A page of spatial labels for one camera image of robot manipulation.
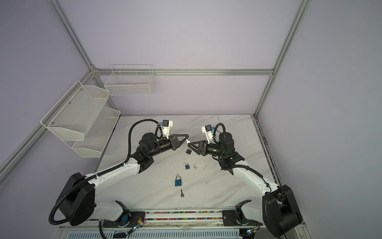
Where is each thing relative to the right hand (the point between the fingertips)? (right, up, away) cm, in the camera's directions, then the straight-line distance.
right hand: (190, 145), depth 73 cm
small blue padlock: (-3, -15, +20) cm, 25 cm away
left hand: (-1, +5, -1) cm, 5 cm away
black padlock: (-2, -7, +25) cm, 26 cm away
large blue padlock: (-7, -22, +12) cm, 26 cm away
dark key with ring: (-5, -29, +9) cm, 30 cm away
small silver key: (+2, -16, +20) cm, 26 cm away
